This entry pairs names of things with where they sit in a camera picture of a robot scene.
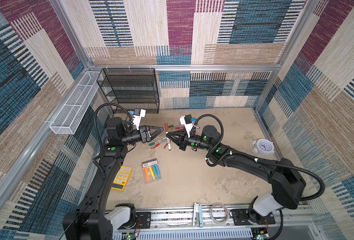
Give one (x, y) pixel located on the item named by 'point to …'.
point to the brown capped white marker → (169, 144)
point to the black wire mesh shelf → (131, 90)
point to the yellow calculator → (121, 178)
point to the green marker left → (151, 144)
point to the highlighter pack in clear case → (151, 171)
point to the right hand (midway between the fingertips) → (167, 137)
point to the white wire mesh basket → (68, 117)
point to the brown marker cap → (166, 127)
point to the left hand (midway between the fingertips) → (161, 128)
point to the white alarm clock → (262, 146)
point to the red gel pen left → (157, 145)
